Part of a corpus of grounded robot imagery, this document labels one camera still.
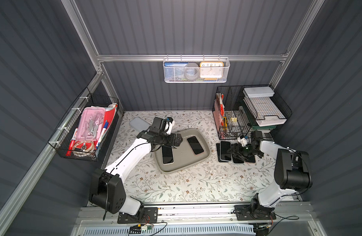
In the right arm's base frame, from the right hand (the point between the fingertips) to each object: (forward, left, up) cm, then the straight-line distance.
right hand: (235, 153), depth 92 cm
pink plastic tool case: (0, +79, +29) cm, 84 cm away
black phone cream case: (-1, +43, -1) cm, 43 cm away
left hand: (+1, +37, +14) cm, 40 cm away
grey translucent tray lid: (+25, +68, -2) cm, 72 cm away
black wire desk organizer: (+38, -11, +1) cm, 39 cm away
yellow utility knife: (+27, +1, -2) cm, 27 cm away
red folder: (+7, +72, +28) cm, 78 cm away
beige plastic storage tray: (-1, +33, -2) cm, 33 cm away
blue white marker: (-2, +71, +28) cm, 76 cm away
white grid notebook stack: (+22, -20, +16) cm, 34 cm away
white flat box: (+38, -20, +19) cm, 47 cm away
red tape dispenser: (-11, +77, +26) cm, 82 cm away
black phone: (+6, +10, -2) cm, 12 cm away
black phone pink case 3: (-4, -9, 0) cm, 10 cm away
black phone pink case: (0, +6, -4) cm, 7 cm away
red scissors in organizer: (+37, +4, +6) cm, 38 cm away
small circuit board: (-40, +56, -5) cm, 69 cm away
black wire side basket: (-11, +84, +32) cm, 90 cm away
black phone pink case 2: (-5, 0, -1) cm, 5 cm away
